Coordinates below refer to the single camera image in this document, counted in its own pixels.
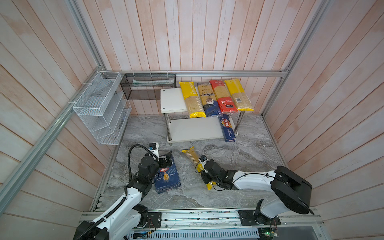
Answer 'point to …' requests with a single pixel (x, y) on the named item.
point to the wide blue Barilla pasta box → (166, 179)
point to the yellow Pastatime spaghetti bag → (200, 164)
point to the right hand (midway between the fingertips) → (201, 170)
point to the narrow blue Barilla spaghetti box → (228, 129)
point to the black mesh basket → (146, 86)
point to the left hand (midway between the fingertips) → (164, 153)
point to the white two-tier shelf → (179, 127)
